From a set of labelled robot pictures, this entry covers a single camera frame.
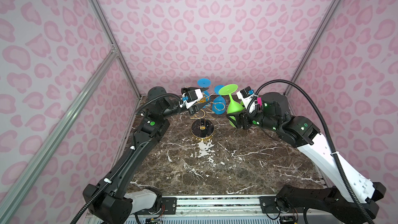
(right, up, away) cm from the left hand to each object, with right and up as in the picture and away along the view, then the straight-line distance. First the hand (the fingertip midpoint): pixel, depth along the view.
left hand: (208, 89), depth 58 cm
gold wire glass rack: (-2, -19, +41) cm, 45 cm away
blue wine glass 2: (+6, -5, +30) cm, 31 cm away
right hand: (+10, -8, +4) cm, 14 cm away
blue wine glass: (-1, +7, +26) cm, 27 cm away
